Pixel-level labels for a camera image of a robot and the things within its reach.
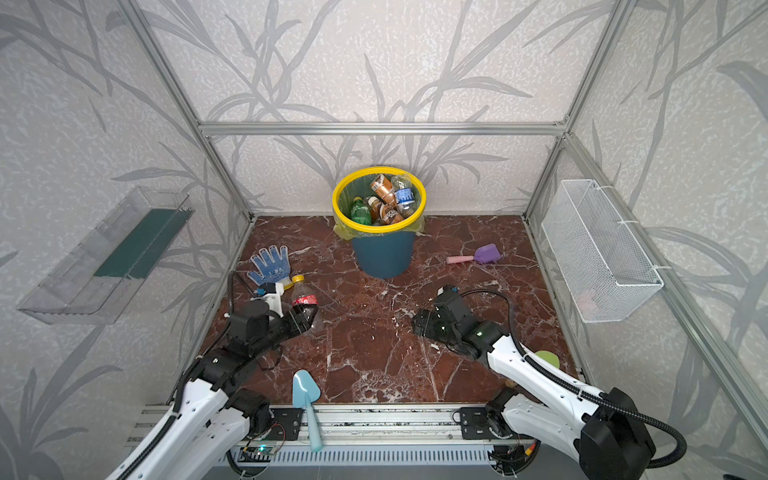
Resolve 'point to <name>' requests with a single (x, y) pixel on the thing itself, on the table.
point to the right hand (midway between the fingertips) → (420, 315)
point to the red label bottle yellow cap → (303, 296)
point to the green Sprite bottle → (361, 212)
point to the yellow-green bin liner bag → (360, 186)
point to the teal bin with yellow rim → (381, 257)
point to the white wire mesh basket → (606, 270)
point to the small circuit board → (257, 454)
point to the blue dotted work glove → (273, 268)
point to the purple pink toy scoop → (483, 254)
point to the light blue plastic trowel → (304, 392)
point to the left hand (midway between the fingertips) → (317, 302)
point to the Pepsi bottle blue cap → (406, 195)
